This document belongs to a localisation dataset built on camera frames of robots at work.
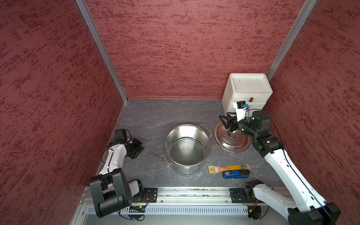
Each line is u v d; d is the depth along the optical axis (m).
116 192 0.42
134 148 0.75
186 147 0.92
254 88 0.97
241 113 0.60
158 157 0.87
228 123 0.63
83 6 0.71
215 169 0.83
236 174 0.78
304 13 0.74
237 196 0.73
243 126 0.60
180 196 0.76
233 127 0.64
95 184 0.40
